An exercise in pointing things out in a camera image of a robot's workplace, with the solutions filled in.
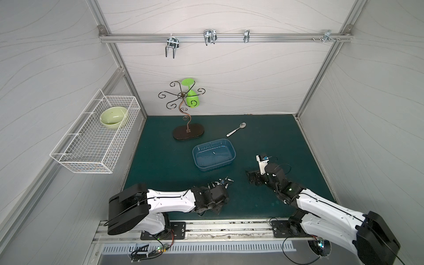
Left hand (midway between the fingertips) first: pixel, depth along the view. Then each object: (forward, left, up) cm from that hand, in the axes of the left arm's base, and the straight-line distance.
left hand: (220, 203), depth 80 cm
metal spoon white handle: (+53, -15, 0) cm, 55 cm away
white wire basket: (+15, +54, +30) cm, 63 cm away
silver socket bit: (+30, +4, -1) cm, 31 cm away
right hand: (+16, -18, +8) cm, 25 cm away
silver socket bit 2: (+14, -3, 0) cm, 14 cm away
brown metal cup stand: (+45, +23, 0) cm, 51 cm away
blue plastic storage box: (+29, +6, -2) cm, 30 cm away
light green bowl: (+26, +50, +33) cm, 66 cm away
